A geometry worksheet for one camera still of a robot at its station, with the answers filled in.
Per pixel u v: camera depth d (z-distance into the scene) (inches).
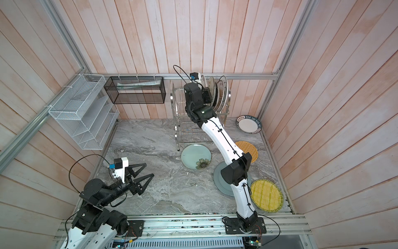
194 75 25.0
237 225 28.6
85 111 28.9
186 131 42.6
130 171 25.0
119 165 21.6
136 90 41.0
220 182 34.6
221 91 30.1
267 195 32.9
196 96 22.1
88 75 35.7
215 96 30.5
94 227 19.6
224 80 32.4
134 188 21.8
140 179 22.0
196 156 38.8
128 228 28.5
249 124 46.2
